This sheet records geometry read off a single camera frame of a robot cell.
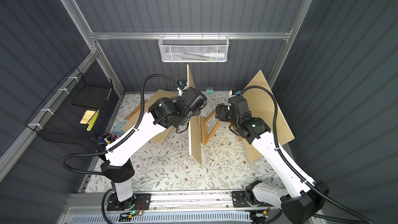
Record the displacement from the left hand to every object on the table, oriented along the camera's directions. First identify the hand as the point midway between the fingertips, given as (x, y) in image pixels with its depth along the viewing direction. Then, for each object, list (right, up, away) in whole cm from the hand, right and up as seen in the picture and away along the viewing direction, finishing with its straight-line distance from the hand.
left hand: (195, 106), depth 66 cm
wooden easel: (+4, -18, +26) cm, 32 cm away
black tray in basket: (-54, +7, +16) cm, 57 cm away
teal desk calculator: (-51, -15, +31) cm, 62 cm away
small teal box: (+8, +13, +54) cm, 56 cm away
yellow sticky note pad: (-53, -5, +9) cm, 54 cm away
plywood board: (-43, -8, +36) cm, 56 cm away
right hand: (+14, -1, +7) cm, 16 cm away
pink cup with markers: (-47, -16, +15) cm, 52 cm away
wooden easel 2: (-46, -7, +34) cm, 58 cm away
